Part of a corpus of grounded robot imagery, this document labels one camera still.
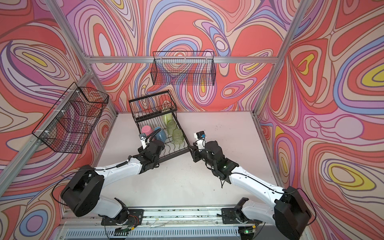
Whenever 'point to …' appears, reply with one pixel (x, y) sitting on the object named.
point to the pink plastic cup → (147, 129)
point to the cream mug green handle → (167, 117)
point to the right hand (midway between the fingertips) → (191, 148)
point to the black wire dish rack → (155, 117)
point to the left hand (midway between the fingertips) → (153, 142)
